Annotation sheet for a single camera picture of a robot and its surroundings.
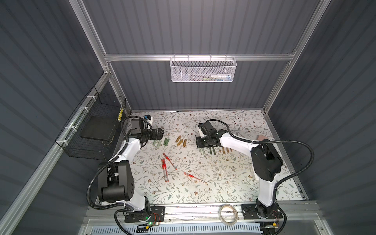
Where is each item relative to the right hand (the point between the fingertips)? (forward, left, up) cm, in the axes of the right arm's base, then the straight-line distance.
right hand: (198, 142), depth 93 cm
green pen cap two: (+4, +31, -7) cm, 32 cm away
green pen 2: (-2, -11, -7) cm, 13 cm away
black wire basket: (-8, +54, +22) cm, 59 cm away
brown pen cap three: (+5, +13, -7) cm, 15 cm away
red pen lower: (-20, +2, -7) cm, 21 cm away
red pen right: (-13, +20, -7) cm, 25 cm away
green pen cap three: (+4, +27, -8) cm, 28 cm away
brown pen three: (-2, -17, -7) cm, 18 cm away
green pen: (-2, -3, -7) cm, 8 cm away
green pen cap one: (+6, +22, -7) cm, 24 cm away
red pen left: (-10, +22, -7) cm, 25 cm away
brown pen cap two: (+7, +14, -7) cm, 17 cm away
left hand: (+4, +25, +7) cm, 26 cm away
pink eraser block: (+9, -45, -7) cm, 47 cm away
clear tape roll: (-37, -18, -6) cm, 42 cm away
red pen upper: (-9, +18, -7) cm, 22 cm away
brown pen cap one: (+4, +9, -8) cm, 13 cm away
